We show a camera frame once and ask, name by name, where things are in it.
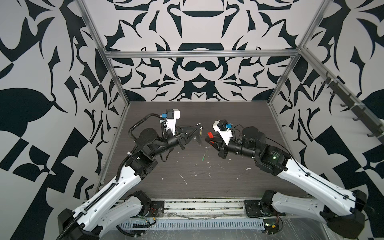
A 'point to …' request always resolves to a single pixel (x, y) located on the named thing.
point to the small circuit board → (271, 226)
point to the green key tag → (203, 159)
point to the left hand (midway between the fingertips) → (200, 125)
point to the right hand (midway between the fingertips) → (207, 138)
